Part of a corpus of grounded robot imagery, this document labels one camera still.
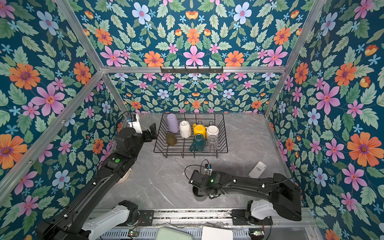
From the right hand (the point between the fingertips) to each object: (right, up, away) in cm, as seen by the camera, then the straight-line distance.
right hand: (201, 190), depth 78 cm
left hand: (-26, +37, -7) cm, 46 cm away
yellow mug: (-1, +32, +18) cm, 37 cm away
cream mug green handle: (-2, +23, +13) cm, 27 cm away
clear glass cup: (+6, +24, +15) cm, 28 cm away
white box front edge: (+4, -16, -10) cm, 19 cm away
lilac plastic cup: (-20, +36, +23) cm, 47 cm away
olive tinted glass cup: (-20, +26, +18) cm, 37 cm away
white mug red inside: (+7, +32, +20) cm, 38 cm away
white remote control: (+34, +8, +11) cm, 36 cm away
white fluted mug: (-11, +32, +20) cm, 39 cm away
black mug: (-1, +2, -9) cm, 9 cm away
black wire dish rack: (-13, +22, +23) cm, 34 cm away
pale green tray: (-16, -15, -10) cm, 25 cm away
